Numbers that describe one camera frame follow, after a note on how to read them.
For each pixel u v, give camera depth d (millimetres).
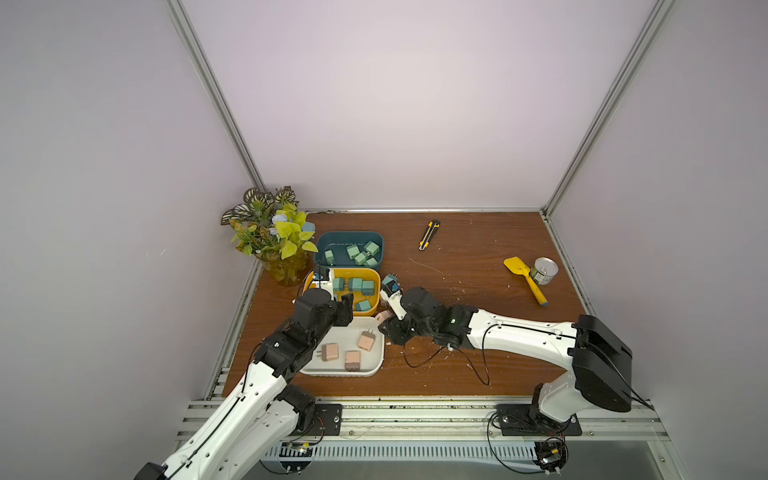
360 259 1026
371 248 1062
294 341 554
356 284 975
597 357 416
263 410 480
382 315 773
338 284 971
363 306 916
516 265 1024
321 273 657
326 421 739
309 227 1177
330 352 834
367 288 963
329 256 1034
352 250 1068
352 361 811
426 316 598
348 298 682
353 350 840
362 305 922
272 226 832
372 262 1026
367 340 850
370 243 1075
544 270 968
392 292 697
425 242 1101
